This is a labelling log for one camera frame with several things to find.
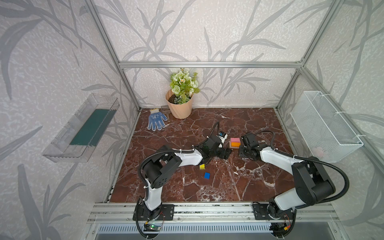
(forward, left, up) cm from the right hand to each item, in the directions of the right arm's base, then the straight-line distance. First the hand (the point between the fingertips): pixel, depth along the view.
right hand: (242, 146), depth 95 cm
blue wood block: (-17, +23, -3) cm, 29 cm away
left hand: (-2, +10, +5) cm, 11 cm away
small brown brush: (+28, +53, +6) cm, 60 cm away
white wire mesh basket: (-12, -28, +31) cm, 43 cm away
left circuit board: (-42, +49, -3) cm, 65 cm away
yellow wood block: (-13, +26, 0) cm, 29 cm away
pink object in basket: (-13, -31, +17) cm, 38 cm away
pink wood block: (+1, +7, -2) cm, 7 cm away
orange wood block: (+2, +4, 0) cm, 5 cm away
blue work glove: (+29, +62, -3) cm, 69 cm away
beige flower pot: (+24, +41, +8) cm, 48 cm away
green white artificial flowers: (+33, +38, +23) cm, 55 cm away
